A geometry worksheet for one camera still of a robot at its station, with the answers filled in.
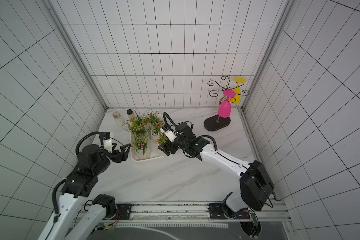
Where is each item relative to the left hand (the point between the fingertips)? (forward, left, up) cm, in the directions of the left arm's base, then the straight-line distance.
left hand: (122, 147), depth 74 cm
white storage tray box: (+9, -11, -22) cm, 26 cm away
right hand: (+8, -21, -2) cm, 22 cm away
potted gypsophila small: (+17, -12, -13) cm, 25 cm away
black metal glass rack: (+31, -54, -19) cm, 66 cm away
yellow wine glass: (+25, -60, +11) cm, 66 cm away
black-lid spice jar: (+34, +8, -11) cm, 36 cm away
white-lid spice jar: (+30, +16, -16) cm, 38 cm away
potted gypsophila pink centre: (+19, -2, -6) cm, 20 cm away
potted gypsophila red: (+28, -3, -11) cm, 30 cm away
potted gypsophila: (+3, -7, -10) cm, 13 cm away
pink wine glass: (+29, -57, 0) cm, 63 cm away
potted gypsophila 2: (+2, -21, +5) cm, 22 cm away
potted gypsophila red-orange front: (+23, -12, -6) cm, 26 cm away
